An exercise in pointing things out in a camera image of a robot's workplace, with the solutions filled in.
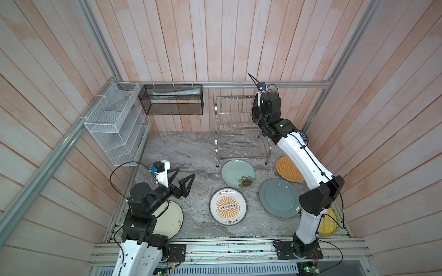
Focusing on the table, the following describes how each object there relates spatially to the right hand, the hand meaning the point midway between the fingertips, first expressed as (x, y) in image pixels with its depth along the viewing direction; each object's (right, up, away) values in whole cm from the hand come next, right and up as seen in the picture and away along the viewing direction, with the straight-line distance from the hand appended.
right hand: (265, 99), depth 76 cm
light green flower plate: (-9, -37, +22) cm, 44 cm away
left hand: (-34, -33, -8) cm, 48 cm away
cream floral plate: (-46, -59, +10) cm, 75 cm away
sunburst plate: (-16, -52, +11) cm, 55 cm away
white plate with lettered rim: (+39, -14, +41) cm, 58 cm away
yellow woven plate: (+33, -58, +6) cm, 67 cm away
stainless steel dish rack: (-8, -14, +41) cm, 44 cm away
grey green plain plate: (+13, -49, +16) cm, 53 cm away
